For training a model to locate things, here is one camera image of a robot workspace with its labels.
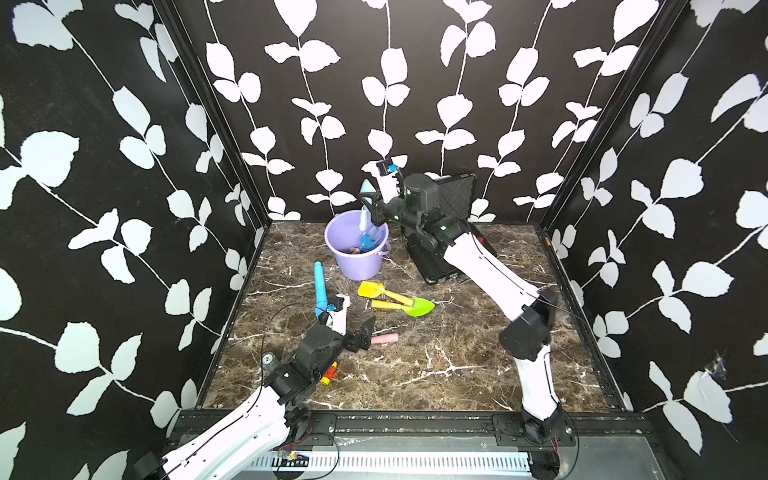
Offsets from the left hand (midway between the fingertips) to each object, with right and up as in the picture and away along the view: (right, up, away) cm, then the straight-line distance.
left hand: (361, 309), depth 78 cm
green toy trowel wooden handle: (+17, -3, +18) cm, 25 cm away
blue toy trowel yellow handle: (-5, +16, +26) cm, 30 cm away
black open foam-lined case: (+31, +36, +30) cm, 57 cm away
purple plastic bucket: (-9, +22, +23) cm, 33 cm away
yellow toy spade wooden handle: (+1, +2, +21) cm, 21 cm away
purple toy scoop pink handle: (+7, -11, +11) cm, 17 cm away
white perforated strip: (+9, -35, -8) cm, 37 cm away
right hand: (0, +31, -6) cm, 32 cm away
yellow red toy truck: (-9, -19, +3) cm, 21 cm away
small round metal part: (-26, -13, +1) cm, 29 cm away
